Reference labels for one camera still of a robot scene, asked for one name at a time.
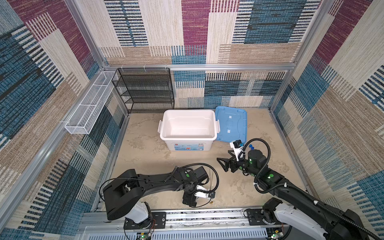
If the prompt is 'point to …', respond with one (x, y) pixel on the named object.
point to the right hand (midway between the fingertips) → (223, 157)
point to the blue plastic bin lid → (232, 123)
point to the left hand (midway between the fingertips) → (196, 190)
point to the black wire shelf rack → (145, 89)
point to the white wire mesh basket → (83, 120)
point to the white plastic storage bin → (189, 130)
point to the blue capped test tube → (251, 146)
